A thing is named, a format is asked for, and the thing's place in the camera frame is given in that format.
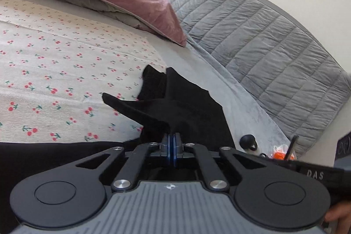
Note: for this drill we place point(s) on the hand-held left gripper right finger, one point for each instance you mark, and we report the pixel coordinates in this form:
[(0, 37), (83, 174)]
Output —
[(177, 150)]

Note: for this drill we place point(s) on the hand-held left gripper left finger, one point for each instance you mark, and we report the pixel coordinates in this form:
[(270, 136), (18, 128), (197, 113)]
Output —
[(166, 150)]

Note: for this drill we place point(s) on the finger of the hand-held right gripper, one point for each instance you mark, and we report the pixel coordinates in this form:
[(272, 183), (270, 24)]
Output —
[(292, 147)]

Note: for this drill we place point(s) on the black pants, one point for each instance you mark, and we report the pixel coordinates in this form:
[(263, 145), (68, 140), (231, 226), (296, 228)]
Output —
[(181, 113)]

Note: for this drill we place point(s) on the person's right hand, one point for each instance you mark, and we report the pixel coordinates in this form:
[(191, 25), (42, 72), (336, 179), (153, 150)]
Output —
[(340, 212)]

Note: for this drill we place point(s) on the orange small object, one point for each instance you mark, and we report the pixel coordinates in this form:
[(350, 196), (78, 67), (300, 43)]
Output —
[(279, 155)]

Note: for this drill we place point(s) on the grey quilted headboard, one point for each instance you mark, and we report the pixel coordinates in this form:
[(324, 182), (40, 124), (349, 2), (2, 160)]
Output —
[(260, 39)]

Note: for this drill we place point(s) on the cherry print bed sheet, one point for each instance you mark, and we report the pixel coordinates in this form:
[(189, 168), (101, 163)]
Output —
[(54, 58)]

